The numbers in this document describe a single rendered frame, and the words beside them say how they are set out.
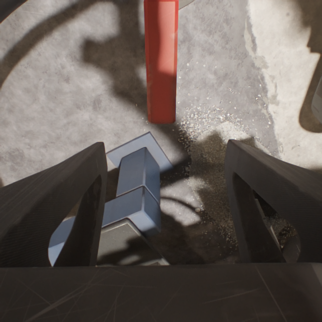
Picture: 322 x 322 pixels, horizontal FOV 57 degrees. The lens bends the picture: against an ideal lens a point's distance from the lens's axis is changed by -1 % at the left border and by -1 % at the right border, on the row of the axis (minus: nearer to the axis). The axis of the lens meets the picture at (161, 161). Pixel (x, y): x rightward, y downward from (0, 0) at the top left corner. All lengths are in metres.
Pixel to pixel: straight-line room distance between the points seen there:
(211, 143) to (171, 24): 0.64
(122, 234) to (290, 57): 0.54
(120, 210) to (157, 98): 0.47
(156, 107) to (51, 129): 0.63
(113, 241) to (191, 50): 0.45
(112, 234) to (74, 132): 0.30
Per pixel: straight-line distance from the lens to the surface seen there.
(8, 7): 0.25
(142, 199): 0.64
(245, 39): 0.72
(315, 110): 0.79
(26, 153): 0.89
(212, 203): 0.96
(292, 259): 0.54
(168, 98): 0.21
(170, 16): 0.19
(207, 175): 0.87
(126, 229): 0.64
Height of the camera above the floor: 0.67
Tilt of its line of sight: 53 degrees down
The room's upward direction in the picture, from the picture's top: 178 degrees clockwise
